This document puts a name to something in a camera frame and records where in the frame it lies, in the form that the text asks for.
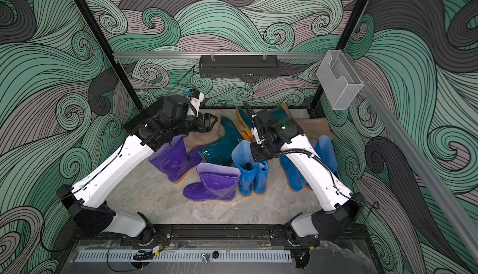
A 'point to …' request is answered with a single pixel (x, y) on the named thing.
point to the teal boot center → (220, 152)
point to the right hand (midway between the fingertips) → (255, 157)
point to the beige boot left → (196, 139)
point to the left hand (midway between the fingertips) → (212, 115)
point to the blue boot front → (262, 169)
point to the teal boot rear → (246, 122)
